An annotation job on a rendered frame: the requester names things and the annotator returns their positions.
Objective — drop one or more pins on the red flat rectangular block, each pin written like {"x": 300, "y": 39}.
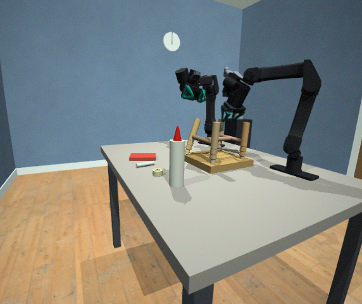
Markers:
{"x": 142, "y": 157}

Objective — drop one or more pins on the yellow flat stool seat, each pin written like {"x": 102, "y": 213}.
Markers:
{"x": 225, "y": 161}

